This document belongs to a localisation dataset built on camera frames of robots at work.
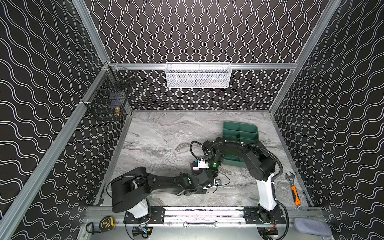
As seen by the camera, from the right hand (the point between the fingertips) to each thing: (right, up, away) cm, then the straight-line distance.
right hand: (210, 181), depth 88 cm
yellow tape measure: (-50, -13, -18) cm, 55 cm away
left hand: (-1, +1, -6) cm, 6 cm away
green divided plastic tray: (+20, +29, +12) cm, 37 cm away
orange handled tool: (+47, +3, -1) cm, 47 cm away
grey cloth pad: (+45, -15, -19) cm, 51 cm away
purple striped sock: (-9, +11, -6) cm, 16 cm away
